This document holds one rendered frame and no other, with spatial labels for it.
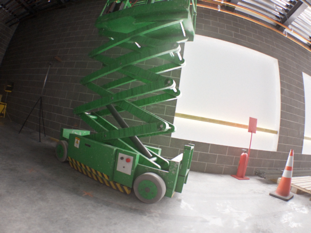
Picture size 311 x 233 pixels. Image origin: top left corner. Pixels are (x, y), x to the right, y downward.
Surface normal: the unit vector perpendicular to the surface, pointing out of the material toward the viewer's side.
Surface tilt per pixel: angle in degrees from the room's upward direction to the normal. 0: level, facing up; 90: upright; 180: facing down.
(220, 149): 90
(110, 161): 90
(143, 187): 90
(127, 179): 90
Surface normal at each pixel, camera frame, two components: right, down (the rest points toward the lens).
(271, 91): -0.07, -0.10
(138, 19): -0.34, -0.14
